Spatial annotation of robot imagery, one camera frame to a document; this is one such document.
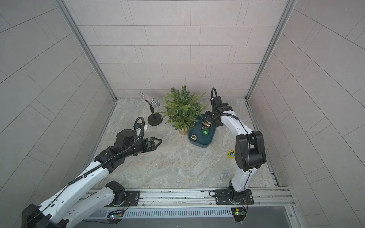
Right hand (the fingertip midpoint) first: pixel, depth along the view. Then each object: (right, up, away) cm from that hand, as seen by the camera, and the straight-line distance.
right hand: (209, 118), depth 93 cm
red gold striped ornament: (-2, -5, +2) cm, 5 cm away
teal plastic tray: (-7, -12, +1) cm, 14 cm away
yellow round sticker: (+12, -21, -8) cm, 26 cm away
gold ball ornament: (-11, -12, -4) cm, 16 cm away
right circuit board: (+11, -45, -25) cm, 53 cm away
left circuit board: (-47, -43, -30) cm, 70 cm away
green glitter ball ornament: (-3, -9, -1) cm, 10 cm away
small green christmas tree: (-17, +6, -23) cm, 29 cm away
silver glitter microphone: (-34, +10, -12) cm, 37 cm away
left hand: (-29, -11, -19) cm, 36 cm away
